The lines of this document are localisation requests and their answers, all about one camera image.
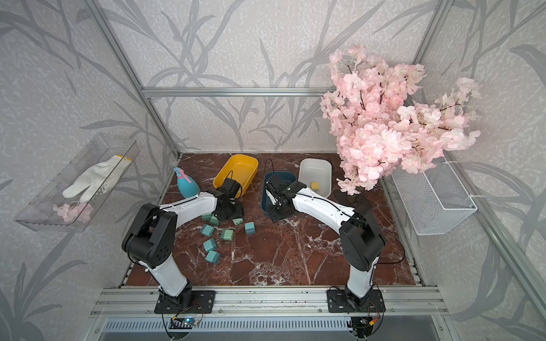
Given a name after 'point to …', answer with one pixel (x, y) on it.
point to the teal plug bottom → (213, 256)
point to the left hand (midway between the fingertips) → (239, 214)
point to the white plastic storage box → (315, 170)
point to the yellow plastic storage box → (242, 168)
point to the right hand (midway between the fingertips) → (275, 213)
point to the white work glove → (97, 177)
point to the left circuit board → (185, 323)
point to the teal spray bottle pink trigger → (188, 186)
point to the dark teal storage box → (289, 175)
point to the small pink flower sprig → (74, 212)
